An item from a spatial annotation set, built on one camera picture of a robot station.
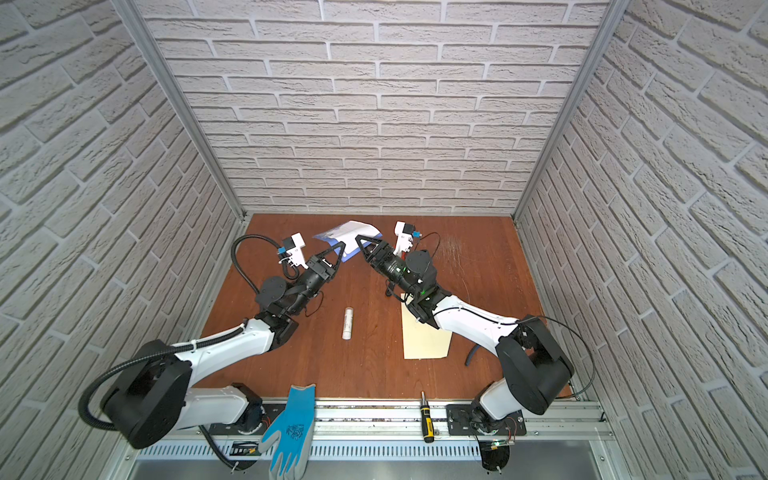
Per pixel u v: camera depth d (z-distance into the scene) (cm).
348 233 75
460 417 74
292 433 71
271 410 75
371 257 68
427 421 72
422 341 87
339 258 71
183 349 47
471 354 85
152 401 41
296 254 68
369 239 71
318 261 66
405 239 71
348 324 89
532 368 44
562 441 74
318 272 65
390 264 68
